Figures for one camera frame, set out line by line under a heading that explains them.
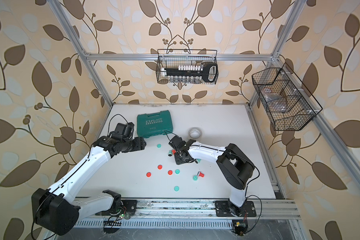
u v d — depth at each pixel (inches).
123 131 24.4
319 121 23.0
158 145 38.8
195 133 40.2
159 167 34.9
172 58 35.9
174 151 36.9
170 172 34.1
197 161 35.0
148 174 33.9
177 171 34.1
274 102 27.7
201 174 33.3
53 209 15.1
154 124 40.6
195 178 32.5
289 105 28.8
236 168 18.4
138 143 28.4
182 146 27.3
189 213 29.0
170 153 36.4
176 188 31.8
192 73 33.3
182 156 25.4
